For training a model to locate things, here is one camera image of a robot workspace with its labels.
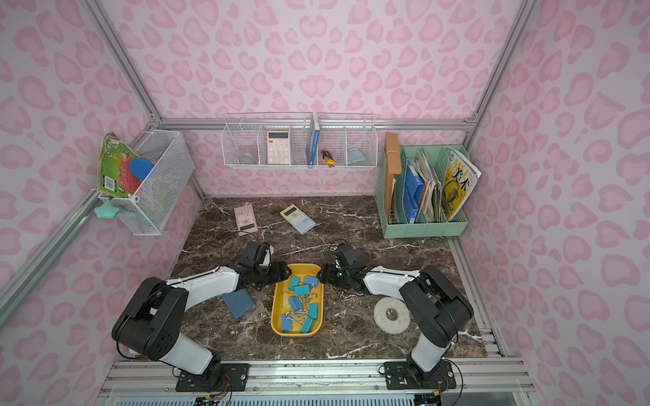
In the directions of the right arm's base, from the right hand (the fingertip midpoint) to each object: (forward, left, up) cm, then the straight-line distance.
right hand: (323, 276), depth 91 cm
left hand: (+2, +15, -1) cm, 15 cm away
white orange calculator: (+37, +17, +28) cm, 50 cm away
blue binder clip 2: (-1, +4, -1) cm, 5 cm away
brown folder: (+24, -23, +30) cm, 45 cm away
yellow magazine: (+33, -52, +15) cm, 64 cm away
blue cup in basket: (+42, -12, +21) cm, 48 cm away
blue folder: (+28, -34, +14) cm, 46 cm away
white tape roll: (-13, -24, -3) cm, 27 cm away
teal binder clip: (-2, +10, -2) cm, 11 cm away
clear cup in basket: (+36, +28, +26) cm, 53 cm away
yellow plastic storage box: (-17, +6, -1) cm, 18 cm away
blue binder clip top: (-16, +11, -2) cm, 20 cm away
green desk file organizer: (+39, -41, +20) cm, 60 cm away
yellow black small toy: (+35, -1, +25) cm, 43 cm away
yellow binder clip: (-9, +12, 0) cm, 15 cm away
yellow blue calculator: (+28, +13, -2) cm, 30 cm away
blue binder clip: (-10, +9, 0) cm, 13 cm away
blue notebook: (-10, +28, -1) cm, 30 cm away
